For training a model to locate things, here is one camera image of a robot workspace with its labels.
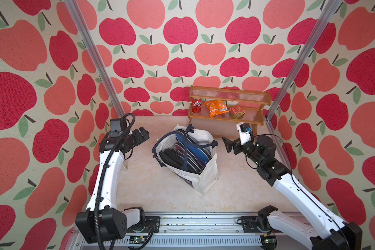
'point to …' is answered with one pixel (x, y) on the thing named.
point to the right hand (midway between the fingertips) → (233, 136)
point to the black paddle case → (171, 158)
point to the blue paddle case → (201, 152)
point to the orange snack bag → (216, 107)
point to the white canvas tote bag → (189, 153)
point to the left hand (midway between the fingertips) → (142, 138)
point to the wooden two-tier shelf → (255, 116)
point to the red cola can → (196, 105)
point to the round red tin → (236, 112)
